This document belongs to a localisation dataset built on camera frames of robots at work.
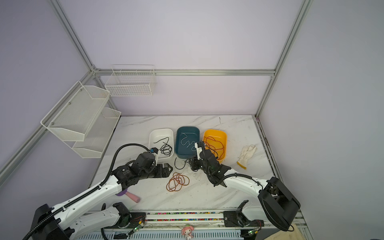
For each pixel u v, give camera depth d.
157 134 1.08
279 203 0.42
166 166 0.71
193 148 1.00
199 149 0.75
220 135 1.07
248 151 0.98
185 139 1.04
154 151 0.72
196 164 0.74
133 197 0.80
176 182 0.84
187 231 0.68
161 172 0.69
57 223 0.39
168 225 0.73
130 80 0.96
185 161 0.93
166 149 0.98
